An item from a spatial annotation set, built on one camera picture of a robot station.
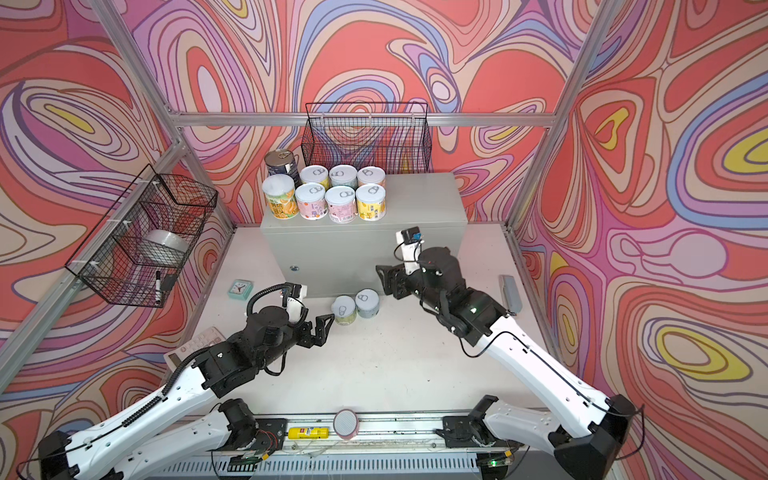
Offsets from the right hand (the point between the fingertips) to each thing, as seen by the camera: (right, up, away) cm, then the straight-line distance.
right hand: (393, 272), depth 70 cm
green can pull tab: (-15, -12, +21) cm, 28 cm away
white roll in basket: (-55, +6, 0) cm, 55 cm away
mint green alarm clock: (-51, -8, +29) cm, 59 cm away
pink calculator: (-61, -25, +14) cm, 68 cm away
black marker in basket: (-57, -5, +2) cm, 58 cm away
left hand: (-17, -10, +4) cm, 21 cm away
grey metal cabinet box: (-18, +3, +15) cm, 24 cm away
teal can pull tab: (-8, -11, +21) cm, 25 cm away
